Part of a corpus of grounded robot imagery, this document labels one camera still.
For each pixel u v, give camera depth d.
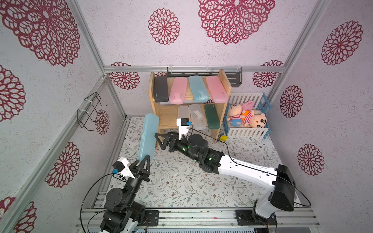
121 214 0.50
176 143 0.57
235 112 1.05
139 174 0.55
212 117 0.88
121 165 0.53
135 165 0.60
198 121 0.88
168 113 0.93
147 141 0.60
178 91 0.73
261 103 1.14
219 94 0.69
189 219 0.75
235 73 0.94
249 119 1.03
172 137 0.56
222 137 1.03
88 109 0.77
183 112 0.92
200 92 0.71
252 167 0.47
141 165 0.58
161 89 0.75
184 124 0.58
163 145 0.56
